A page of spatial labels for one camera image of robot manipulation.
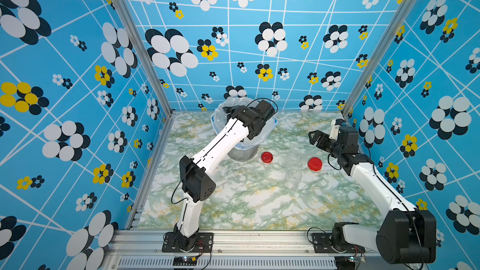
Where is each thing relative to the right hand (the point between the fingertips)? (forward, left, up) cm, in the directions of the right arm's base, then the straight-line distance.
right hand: (319, 135), depth 85 cm
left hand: (+2, +42, +14) cm, 45 cm away
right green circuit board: (-46, -5, -20) cm, 51 cm away
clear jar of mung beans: (-2, +8, -19) cm, 21 cm away
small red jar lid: (-1, +23, -18) cm, 30 cm away
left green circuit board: (-46, +58, -21) cm, 77 cm away
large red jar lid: (-6, -1, -17) cm, 18 cm away
